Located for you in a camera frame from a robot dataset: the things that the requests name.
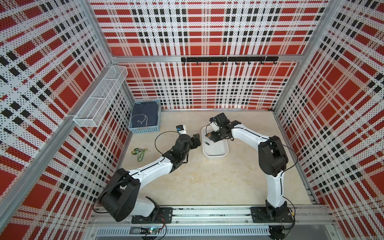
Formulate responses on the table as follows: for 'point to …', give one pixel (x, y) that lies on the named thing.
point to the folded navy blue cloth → (144, 114)
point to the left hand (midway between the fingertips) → (195, 135)
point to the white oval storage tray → (211, 150)
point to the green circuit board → (149, 231)
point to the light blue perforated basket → (153, 129)
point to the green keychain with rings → (136, 150)
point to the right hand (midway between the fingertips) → (215, 135)
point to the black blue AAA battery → (206, 143)
